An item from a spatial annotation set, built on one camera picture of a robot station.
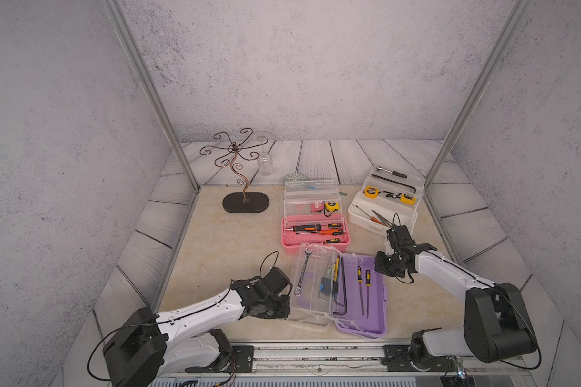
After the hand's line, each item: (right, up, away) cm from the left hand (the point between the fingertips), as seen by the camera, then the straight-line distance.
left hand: (292, 315), depth 79 cm
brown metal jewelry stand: (-25, +37, +35) cm, 57 cm away
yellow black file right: (+27, +7, +10) cm, 30 cm away
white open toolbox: (+42, +39, +28) cm, 64 cm away
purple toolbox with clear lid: (+16, +8, +2) cm, 18 cm away
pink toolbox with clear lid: (+8, +32, +23) cm, 40 cm away
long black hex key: (+45, +46, +29) cm, 70 cm away
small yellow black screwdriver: (+16, +21, +20) cm, 34 cm away
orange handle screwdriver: (+13, +24, +23) cm, 36 cm away
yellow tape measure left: (+34, +41, +29) cm, 61 cm away
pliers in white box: (+40, +28, +26) cm, 55 cm away
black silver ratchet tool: (+39, +53, +33) cm, 73 cm away
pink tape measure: (+9, +35, +23) cm, 42 cm away
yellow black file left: (+25, +8, +10) cm, 28 cm away
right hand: (+31, +13, +10) cm, 35 cm away
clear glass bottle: (-12, +54, +25) cm, 61 cm away
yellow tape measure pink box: (+16, +35, +23) cm, 44 cm away
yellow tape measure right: (+48, +38, +25) cm, 66 cm away
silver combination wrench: (+2, +9, -2) cm, 10 cm away
